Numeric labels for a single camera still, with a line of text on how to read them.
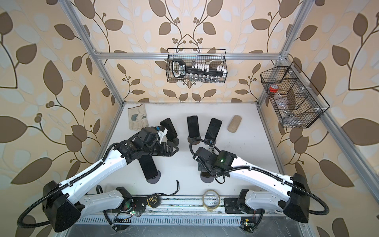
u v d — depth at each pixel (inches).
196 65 32.4
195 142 38.0
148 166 30.2
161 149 26.5
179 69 33.3
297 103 28.9
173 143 37.1
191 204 29.7
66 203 15.0
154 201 28.9
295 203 14.9
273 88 34.6
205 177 33.0
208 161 21.6
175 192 31.0
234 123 41.3
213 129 35.2
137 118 42.8
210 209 28.7
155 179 32.5
